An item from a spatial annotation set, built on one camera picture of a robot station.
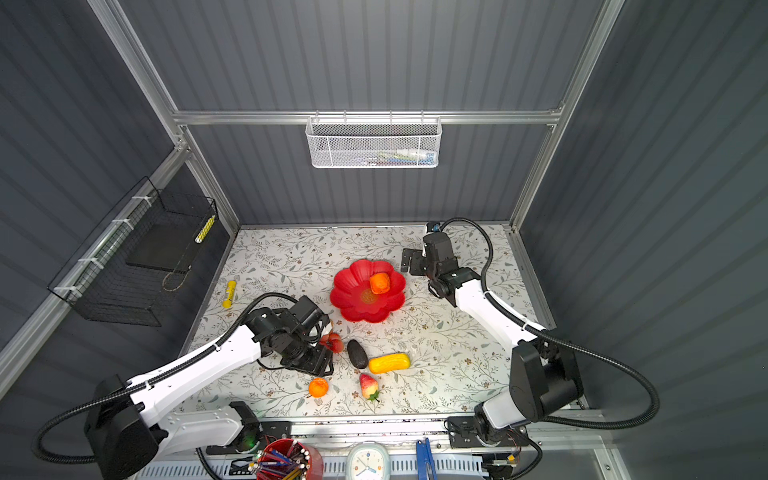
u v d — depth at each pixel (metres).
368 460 0.68
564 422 0.48
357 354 0.84
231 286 1.02
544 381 0.43
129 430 0.38
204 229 0.82
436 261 0.64
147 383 0.42
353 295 0.99
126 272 0.72
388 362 0.82
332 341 0.85
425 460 0.69
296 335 0.60
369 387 0.77
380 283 0.97
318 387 0.78
